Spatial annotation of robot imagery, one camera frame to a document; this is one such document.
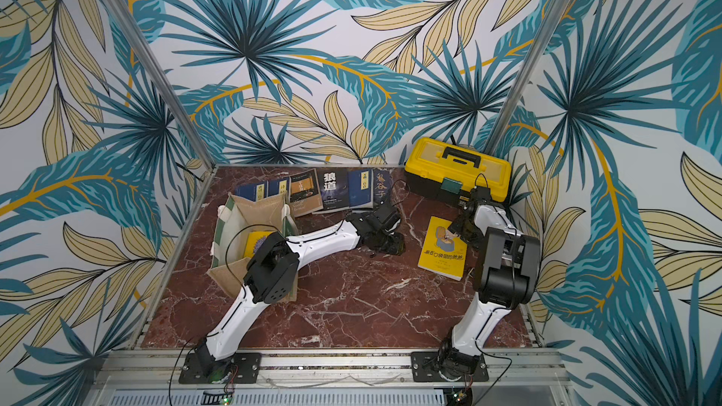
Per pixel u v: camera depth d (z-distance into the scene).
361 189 1.09
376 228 0.74
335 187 1.10
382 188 1.11
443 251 0.95
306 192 1.07
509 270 0.52
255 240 0.92
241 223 0.86
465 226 0.80
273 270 0.57
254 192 1.07
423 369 0.73
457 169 0.98
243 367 0.73
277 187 1.10
